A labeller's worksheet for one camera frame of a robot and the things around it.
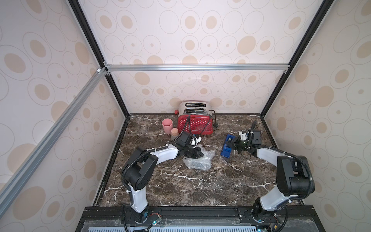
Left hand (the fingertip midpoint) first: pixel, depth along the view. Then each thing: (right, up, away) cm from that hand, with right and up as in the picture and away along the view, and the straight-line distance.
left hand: (207, 155), depth 87 cm
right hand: (+16, +8, +5) cm, 19 cm away
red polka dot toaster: (-7, +24, +10) cm, 27 cm away
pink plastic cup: (-26, +19, +14) cm, 35 cm away
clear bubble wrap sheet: (-3, -4, -1) cm, 5 cm away
